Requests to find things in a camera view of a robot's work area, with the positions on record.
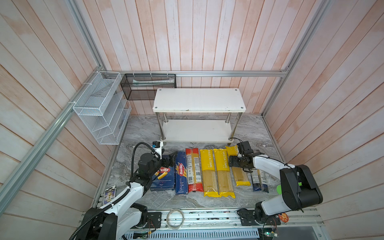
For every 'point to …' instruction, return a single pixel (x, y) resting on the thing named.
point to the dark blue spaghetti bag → (259, 180)
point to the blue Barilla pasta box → (164, 179)
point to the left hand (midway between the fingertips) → (171, 153)
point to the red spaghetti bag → (194, 170)
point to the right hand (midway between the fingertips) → (236, 161)
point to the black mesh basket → (143, 86)
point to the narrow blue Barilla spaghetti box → (180, 173)
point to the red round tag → (284, 217)
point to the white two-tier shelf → (198, 114)
